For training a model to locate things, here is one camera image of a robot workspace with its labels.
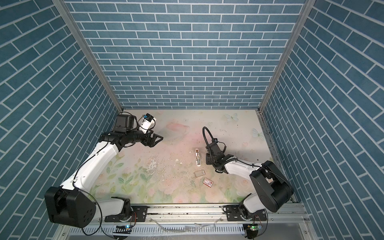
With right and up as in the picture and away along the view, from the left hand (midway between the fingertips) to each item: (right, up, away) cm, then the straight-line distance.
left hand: (157, 134), depth 79 cm
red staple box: (+27, -27, +4) cm, 39 cm away
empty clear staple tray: (+23, -24, +9) cm, 35 cm away
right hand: (+29, -14, +13) cm, 35 cm away
